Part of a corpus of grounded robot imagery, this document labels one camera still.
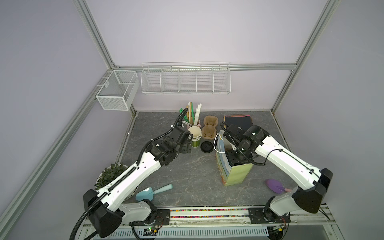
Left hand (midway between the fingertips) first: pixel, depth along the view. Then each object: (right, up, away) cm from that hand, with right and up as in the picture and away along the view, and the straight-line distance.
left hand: (180, 143), depth 75 cm
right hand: (+27, -9, -3) cm, 29 cm away
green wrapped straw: (-2, +19, +19) cm, 27 cm away
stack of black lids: (+15, -6, +25) cm, 29 cm away
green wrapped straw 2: (+5, +19, +24) cm, 31 cm away
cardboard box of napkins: (+43, +12, +34) cm, 56 cm away
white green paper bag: (+24, -15, -4) cm, 29 cm away
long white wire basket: (+1, +41, +24) cm, 47 cm away
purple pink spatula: (+53, -25, +7) cm, 59 cm away
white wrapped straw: (+9, +17, +24) cm, 31 cm away
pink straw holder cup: (+9, +10, +26) cm, 29 cm away
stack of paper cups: (+8, +4, +17) cm, 19 cm away
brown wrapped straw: (+4, +18, +25) cm, 31 cm away
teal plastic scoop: (-19, -28, +6) cm, 34 cm away
